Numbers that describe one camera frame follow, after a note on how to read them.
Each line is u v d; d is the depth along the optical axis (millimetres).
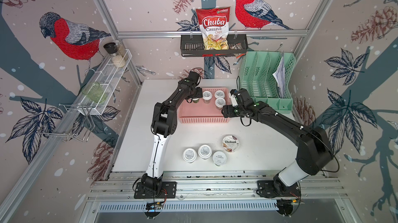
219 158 778
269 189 729
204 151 799
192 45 951
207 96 1029
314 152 433
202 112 1061
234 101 713
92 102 698
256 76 1180
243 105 674
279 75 893
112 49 781
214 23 799
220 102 1003
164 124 621
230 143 839
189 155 782
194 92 901
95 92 680
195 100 1029
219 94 1047
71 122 598
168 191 731
